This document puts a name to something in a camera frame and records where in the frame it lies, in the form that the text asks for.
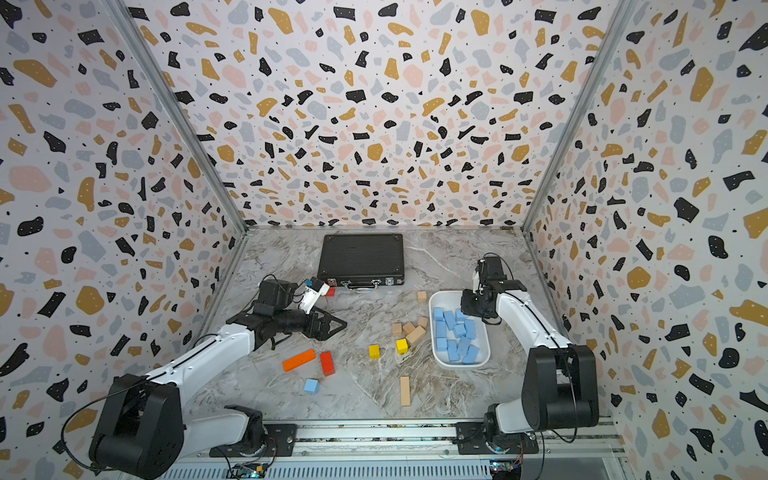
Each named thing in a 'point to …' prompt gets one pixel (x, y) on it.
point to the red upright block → (327, 363)
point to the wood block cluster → (412, 334)
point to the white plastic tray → (459, 341)
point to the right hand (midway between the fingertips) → (469, 305)
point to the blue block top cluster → (452, 346)
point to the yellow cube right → (402, 346)
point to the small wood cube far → (422, 297)
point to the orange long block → (299, 360)
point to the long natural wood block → (405, 391)
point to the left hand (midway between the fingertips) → (339, 319)
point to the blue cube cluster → (460, 330)
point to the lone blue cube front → (311, 386)
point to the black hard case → (362, 261)
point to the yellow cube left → (374, 351)
